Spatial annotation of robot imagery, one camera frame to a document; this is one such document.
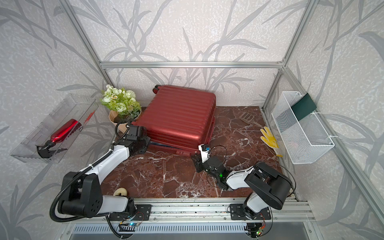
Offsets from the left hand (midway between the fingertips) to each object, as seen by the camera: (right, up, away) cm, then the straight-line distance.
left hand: (150, 139), depth 90 cm
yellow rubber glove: (+78, -3, +10) cm, 79 cm away
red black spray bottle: (-31, 0, -30) cm, 43 cm away
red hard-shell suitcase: (+18, +12, -7) cm, 23 cm away
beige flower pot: (-26, +13, +8) cm, 30 cm away
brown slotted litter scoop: (+67, +13, +22) cm, 72 cm away
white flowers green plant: (-16, +23, -3) cm, 28 cm away
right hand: (+26, -8, -6) cm, 28 cm away
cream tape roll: (-12, -26, -11) cm, 31 cm away
